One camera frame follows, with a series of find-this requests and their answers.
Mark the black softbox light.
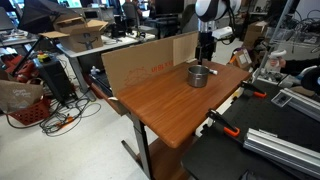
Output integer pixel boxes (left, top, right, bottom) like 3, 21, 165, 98
17, 0, 81, 35

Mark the black grey office chair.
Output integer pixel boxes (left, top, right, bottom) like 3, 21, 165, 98
180, 3, 201, 60

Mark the person's hand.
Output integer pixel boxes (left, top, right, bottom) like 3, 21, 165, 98
269, 57, 287, 69

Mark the black sleeved forearm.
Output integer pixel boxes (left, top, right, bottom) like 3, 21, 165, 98
283, 57, 320, 76

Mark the silver metal pot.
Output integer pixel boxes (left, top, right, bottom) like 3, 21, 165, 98
187, 64, 211, 89

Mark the small grey bracket plate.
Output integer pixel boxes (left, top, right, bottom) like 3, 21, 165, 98
270, 91, 294, 108

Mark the red plastic basket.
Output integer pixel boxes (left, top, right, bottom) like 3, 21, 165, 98
8, 96, 52, 126

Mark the grey mesh office chair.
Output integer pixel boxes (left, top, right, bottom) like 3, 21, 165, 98
121, 2, 158, 38

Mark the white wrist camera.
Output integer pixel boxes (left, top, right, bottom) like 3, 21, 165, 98
211, 26, 234, 41

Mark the white spray bottle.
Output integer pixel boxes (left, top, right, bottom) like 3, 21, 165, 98
90, 65, 101, 76

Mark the aluminium extrusion rail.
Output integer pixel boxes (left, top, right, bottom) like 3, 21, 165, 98
243, 127, 320, 178
279, 87, 320, 123

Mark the black computer monitor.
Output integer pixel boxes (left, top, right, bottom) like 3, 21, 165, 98
155, 0, 185, 16

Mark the light wood board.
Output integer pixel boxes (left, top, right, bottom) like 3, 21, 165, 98
172, 30, 200, 66

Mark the large brown cardboard box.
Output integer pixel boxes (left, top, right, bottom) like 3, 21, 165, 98
242, 20, 270, 51

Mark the small brown cardboard box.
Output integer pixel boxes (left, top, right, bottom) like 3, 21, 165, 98
229, 48, 254, 71

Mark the open Amazon cardboard box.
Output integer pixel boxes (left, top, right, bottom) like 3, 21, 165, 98
38, 14, 110, 54

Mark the grey metal table leg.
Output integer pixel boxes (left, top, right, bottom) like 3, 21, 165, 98
120, 112, 155, 180

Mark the black perforated base board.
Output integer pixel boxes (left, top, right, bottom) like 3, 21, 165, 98
181, 79, 320, 180

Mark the yellow red emergency stop button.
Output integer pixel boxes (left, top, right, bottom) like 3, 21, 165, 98
36, 51, 52, 64

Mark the black and white marker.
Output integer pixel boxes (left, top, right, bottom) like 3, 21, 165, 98
207, 66, 219, 76

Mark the black light stand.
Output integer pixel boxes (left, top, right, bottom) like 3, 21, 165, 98
12, 34, 45, 77

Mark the white handheld controller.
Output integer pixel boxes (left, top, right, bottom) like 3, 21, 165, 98
265, 49, 288, 73

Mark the brown paper bag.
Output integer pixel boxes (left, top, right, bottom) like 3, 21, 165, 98
0, 78, 45, 114

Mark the brown cardboard panel red print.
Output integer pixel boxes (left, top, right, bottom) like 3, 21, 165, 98
101, 35, 175, 98

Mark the black computer tower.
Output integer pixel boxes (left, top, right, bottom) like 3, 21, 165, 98
33, 56, 76, 104

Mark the tangle of floor cables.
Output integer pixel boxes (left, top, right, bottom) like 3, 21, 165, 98
39, 96, 102, 138

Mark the white office desk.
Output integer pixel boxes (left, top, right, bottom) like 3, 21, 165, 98
55, 32, 158, 101

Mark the black orange bar clamp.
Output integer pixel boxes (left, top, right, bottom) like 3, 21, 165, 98
240, 80, 268, 99
206, 108, 241, 138

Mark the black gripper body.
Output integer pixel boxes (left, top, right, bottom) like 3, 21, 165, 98
196, 30, 218, 62

